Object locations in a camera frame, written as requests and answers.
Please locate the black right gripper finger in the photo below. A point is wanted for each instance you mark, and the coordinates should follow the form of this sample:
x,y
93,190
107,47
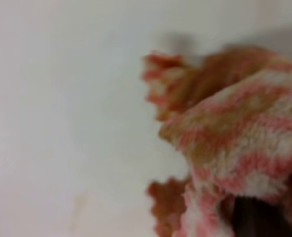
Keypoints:
x,y
254,218

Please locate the pink white striped rag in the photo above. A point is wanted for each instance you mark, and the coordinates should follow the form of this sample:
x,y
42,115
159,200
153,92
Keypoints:
x,y
231,118

